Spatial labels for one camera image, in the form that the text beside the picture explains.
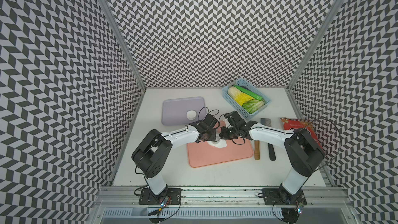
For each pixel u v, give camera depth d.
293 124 0.94
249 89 1.13
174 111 1.04
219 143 0.91
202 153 0.87
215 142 0.90
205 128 0.71
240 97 1.02
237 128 0.71
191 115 0.99
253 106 0.99
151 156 0.46
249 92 1.10
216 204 0.74
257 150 0.88
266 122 0.99
